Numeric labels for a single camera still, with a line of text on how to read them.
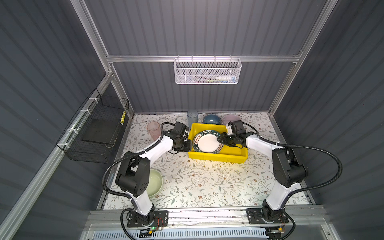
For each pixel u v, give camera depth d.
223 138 0.85
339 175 0.45
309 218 0.74
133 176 0.50
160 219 0.72
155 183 0.86
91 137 0.71
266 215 0.66
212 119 1.13
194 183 0.85
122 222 0.68
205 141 1.00
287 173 0.49
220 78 0.91
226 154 0.93
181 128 0.74
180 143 0.69
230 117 1.12
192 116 1.07
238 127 0.77
